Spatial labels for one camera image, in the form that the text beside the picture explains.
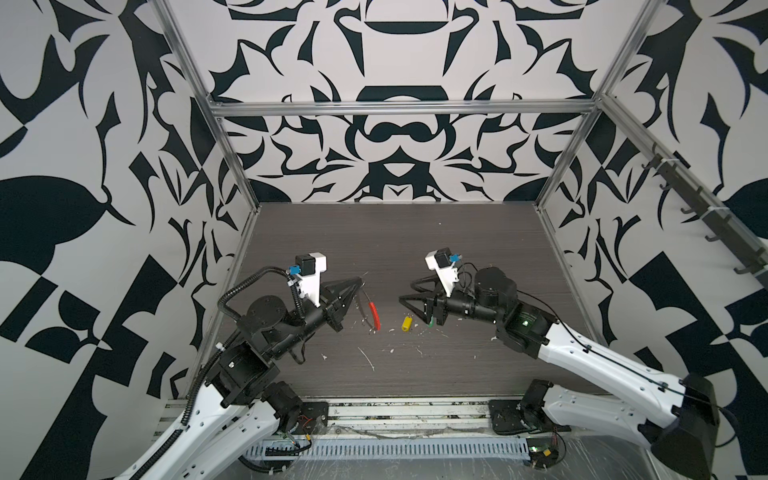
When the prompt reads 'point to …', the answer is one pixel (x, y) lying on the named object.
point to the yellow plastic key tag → (407, 323)
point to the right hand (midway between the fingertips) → (407, 294)
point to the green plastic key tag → (431, 322)
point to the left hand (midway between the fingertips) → (361, 276)
